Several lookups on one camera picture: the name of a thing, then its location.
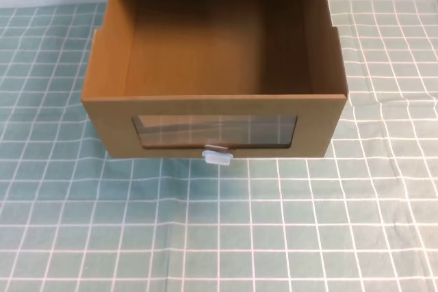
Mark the white drawer handle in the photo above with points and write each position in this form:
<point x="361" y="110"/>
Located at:
<point x="217" y="155"/>

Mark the brown cardboard shoebox drawer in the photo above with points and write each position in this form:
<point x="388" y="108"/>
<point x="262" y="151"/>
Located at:
<point x="263" y="78"/>

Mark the cyan checked tablecloth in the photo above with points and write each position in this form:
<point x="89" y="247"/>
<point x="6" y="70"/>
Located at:
<point x="362" y="218"/>

